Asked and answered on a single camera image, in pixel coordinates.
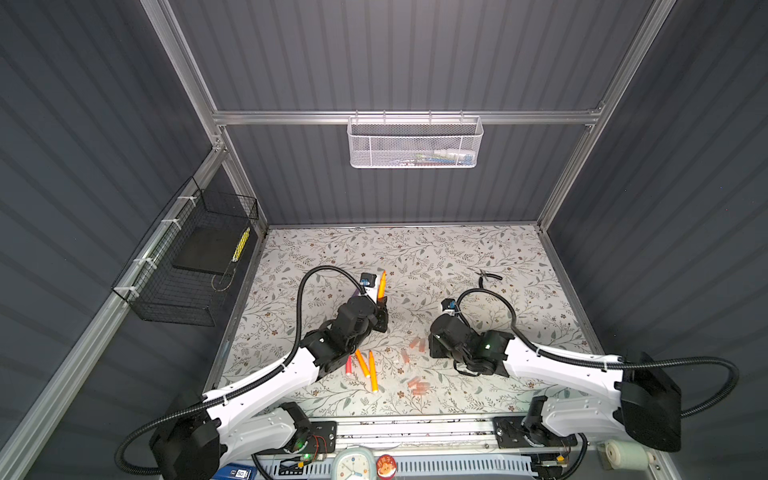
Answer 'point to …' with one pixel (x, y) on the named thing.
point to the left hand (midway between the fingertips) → (385, 298)
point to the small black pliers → (485, 275)
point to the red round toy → (386, 466)
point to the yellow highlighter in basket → (241, 244)
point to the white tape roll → (628, 455)
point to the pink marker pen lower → (349, 365)
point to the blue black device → (233, 471)
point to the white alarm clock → (353, 463)
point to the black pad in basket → (209, 249)
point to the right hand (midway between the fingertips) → (431, 341)
